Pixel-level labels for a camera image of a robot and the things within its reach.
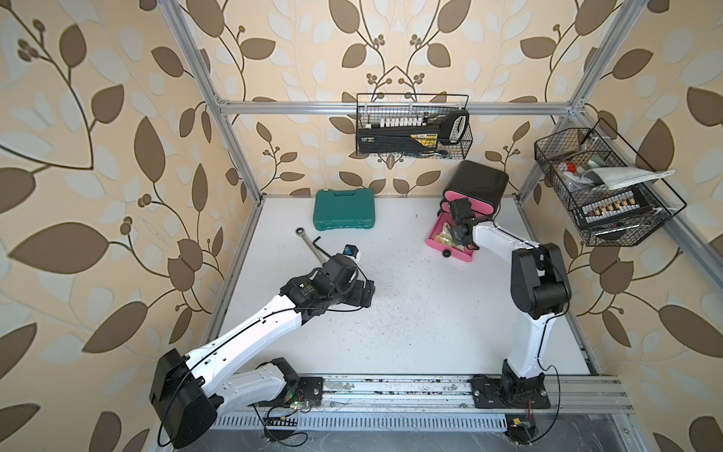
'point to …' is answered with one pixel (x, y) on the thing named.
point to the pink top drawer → (478, 206)
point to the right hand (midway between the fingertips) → (471, 231)
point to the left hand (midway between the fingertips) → (362, 286)
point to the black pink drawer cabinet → (474, 190)
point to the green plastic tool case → (344, 210)
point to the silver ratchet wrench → (300, 232)
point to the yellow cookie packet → (446, 237)
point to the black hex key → (321, 249)
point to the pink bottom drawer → (436, 231)
